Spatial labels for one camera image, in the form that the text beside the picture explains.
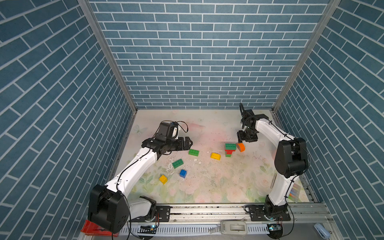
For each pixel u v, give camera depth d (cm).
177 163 91
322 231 68
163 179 82
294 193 81
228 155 96
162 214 74
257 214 73
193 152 96
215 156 94
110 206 39
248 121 71
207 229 71
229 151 92
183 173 84
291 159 51
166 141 61
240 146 96
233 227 68
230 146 101
